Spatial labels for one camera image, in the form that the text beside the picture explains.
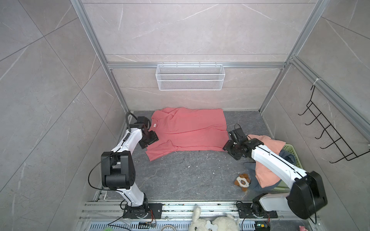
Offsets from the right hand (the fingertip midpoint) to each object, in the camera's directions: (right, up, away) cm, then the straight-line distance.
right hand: (225, 148), depth 86 cm
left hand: (-46, +6, +5) cm, 47 cm away
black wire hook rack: (+44, +5, -26) cm, 51 cm away
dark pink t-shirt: (-23, +11, +24) cm, 35 cm away
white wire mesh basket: (-21, +49, +14) cm, 55 cm away
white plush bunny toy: (-5, -29, -23) cm, 38 cm away
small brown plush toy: (+9, -18, -6) cm, 21 cm away
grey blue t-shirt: (+15, -20, -6) cm, 26 cm away
